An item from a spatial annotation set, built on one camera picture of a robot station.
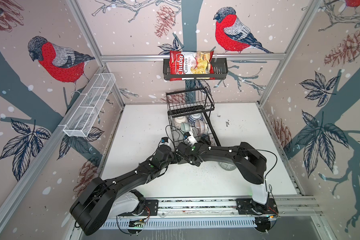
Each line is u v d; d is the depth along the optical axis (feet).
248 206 2.39
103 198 1.35
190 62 2.88
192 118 3.40
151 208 2.41
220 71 3.05
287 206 2.48
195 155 2.04
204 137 2.87
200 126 3.11
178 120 3.40
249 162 1.67
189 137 2.61
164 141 2.51
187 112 3.74
